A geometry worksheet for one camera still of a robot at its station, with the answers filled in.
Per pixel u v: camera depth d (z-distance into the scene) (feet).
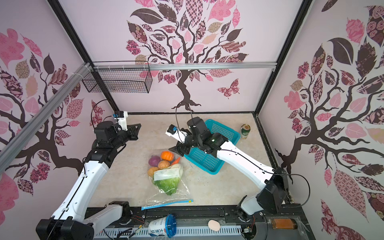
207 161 3.07
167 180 2.56
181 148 2.00
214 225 2.30
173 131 1.91
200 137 1.77
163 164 2.71
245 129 3.19
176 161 2.95
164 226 2.08
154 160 2.82
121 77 3.11
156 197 2.54
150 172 2.68
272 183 1.32
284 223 2.24
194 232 2.29
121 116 2.06
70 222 1.23
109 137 1.83
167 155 2.79
